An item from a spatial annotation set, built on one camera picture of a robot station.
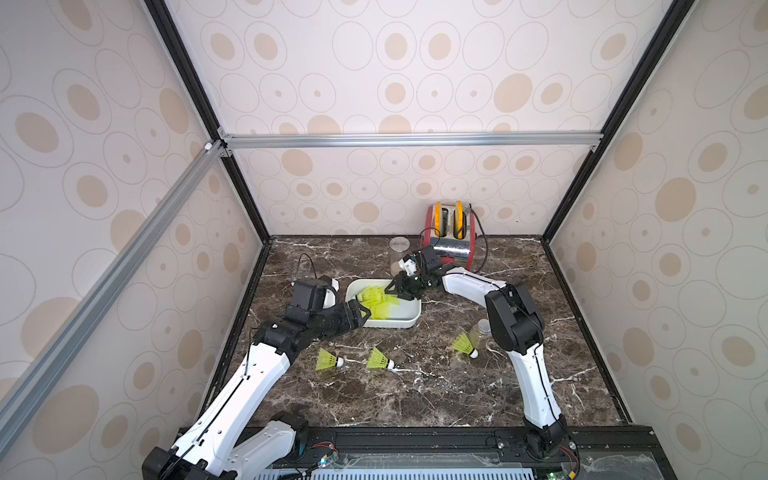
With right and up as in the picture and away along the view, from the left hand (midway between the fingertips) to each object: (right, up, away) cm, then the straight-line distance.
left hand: (368, 316), depth 73 cm
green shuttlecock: (-1, +3, +25) cm, 25 cm away
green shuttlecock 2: (+2, -2, +22) cm, 22 cm away
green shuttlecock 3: (+5, +1, +24) cm, 24 cm away
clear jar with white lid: (+8, +18, +24) cm, 31 cm away
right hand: (+3, +2, +23) cm, 23 cm away
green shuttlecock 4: (-13, -15, +11) cm, 23 cm away
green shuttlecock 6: (+27, -11, +14) cm, 32 cm away
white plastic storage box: (+11, -3, +21) cm, 24 cm away
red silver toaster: (+25, +24, +24) cm, 42 cm away
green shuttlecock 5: (+2, -15, +12) cm, 19 cm away
